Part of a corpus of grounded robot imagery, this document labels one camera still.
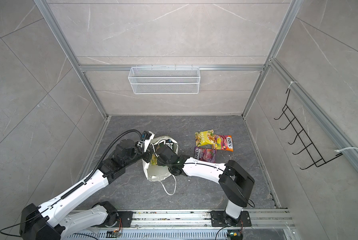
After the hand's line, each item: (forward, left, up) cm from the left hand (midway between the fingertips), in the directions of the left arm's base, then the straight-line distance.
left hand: (156, 141), depth 74 cm
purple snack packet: (+2, -30, -20) cm, 36 cm away
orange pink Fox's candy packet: (+12, -43, -21) cm, 49 cm away
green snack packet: (-11, 0, +2) cm, 11 cm away
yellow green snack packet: (+16, -30, -20) cm, 39 cm away
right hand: (0, -1, -14) cm, 14 cm away
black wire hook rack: (+3, -69, +8) cm, 70 cm away
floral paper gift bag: (-8, +4, -18) cm, 20 cm away
